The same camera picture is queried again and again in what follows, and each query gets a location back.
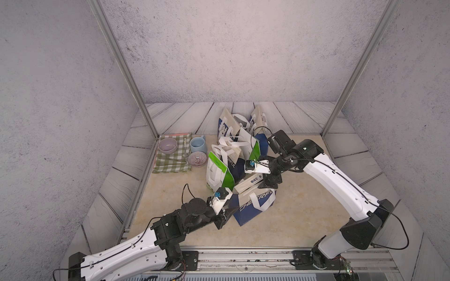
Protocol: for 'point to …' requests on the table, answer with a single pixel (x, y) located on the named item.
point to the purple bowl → (167, 146)
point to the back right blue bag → (259, 122)
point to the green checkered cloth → (177, 161)
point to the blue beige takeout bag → (251, 198)
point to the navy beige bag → (235, 165)
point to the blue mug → (198, 144)
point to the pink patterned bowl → (197, 158)
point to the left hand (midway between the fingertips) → (236, 207)
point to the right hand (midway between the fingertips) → (260, 173)
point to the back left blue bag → (227, 126)
